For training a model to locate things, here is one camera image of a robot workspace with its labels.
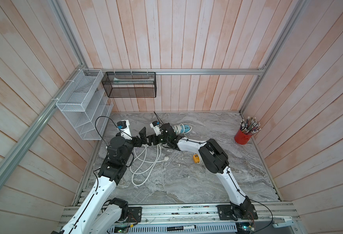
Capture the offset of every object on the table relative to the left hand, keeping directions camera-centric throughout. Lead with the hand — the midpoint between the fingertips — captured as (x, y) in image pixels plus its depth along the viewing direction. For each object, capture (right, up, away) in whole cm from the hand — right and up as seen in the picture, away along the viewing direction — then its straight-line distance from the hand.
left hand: (138, 130), depth 74 cm
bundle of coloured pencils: (+69, +2, +19) cm, 71 cm away
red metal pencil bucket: (+65, -6, +21) cm, 68 cm away
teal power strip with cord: (+25, 0, +29) cm, 39 cm away
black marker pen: (+20, -47, -5) cm, 52 cm away
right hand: (+1, -6, +21) cm, 22 cm away
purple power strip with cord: (+1, -19, +19) cm, 27 cm away
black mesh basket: (-9, +29, +16) cm, 34 cm away
